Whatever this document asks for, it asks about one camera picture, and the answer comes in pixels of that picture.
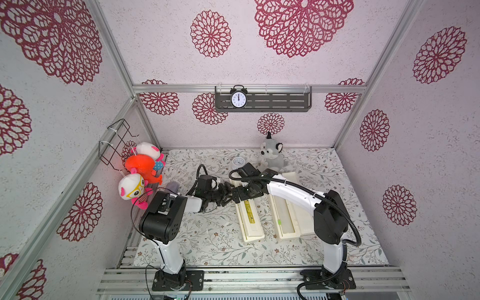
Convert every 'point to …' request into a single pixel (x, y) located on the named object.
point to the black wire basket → (113, 139)
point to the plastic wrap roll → (284, 217)
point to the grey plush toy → (270, 157)
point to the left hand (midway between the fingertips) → (238, 192)
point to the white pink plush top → (151, 150)
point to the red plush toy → (144, 165)
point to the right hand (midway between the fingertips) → (238, 194)
